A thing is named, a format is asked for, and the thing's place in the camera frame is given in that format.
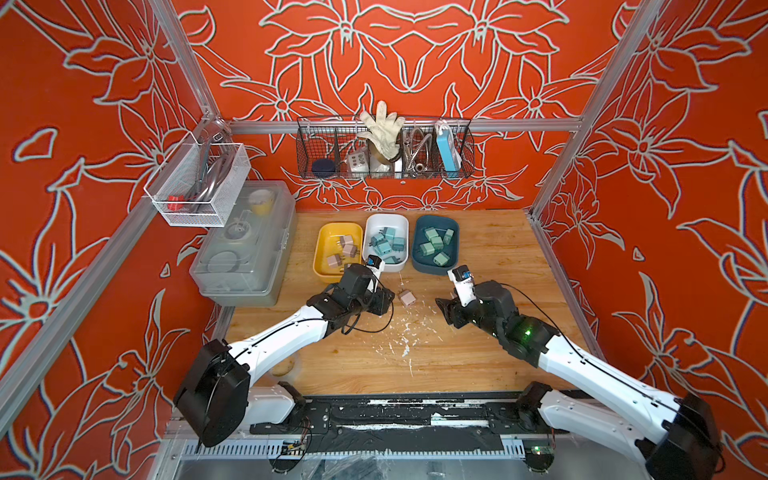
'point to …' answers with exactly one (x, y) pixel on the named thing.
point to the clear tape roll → (283, 367)
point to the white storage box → (373, 225)
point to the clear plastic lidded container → (244, 262)
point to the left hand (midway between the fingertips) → (388, 291)
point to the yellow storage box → (328, 244)
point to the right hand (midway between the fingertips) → (440, 295)
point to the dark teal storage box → (424, 264)
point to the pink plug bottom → (346, 239)
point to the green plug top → (438, 243)
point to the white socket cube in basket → (358, 164)
